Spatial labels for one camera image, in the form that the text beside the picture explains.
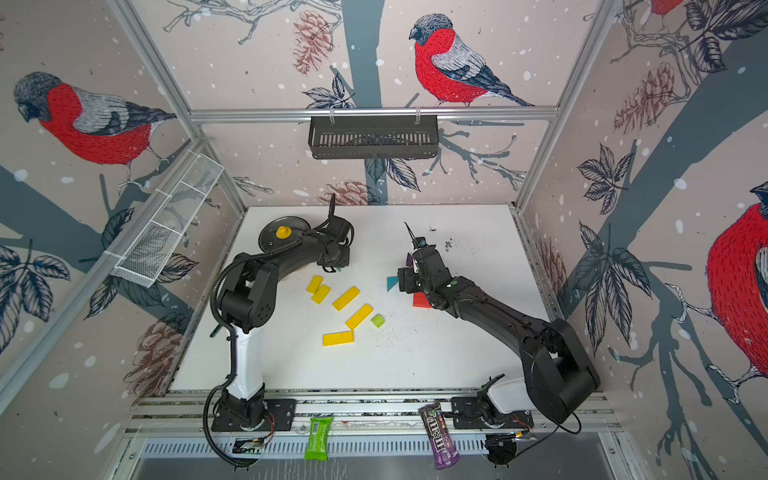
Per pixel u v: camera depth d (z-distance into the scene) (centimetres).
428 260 65
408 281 77
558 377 42
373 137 106
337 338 86
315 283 99
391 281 100
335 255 85
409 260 103
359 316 90
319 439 69
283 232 95
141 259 78
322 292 97
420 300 93
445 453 68
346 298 95
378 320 90
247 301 54
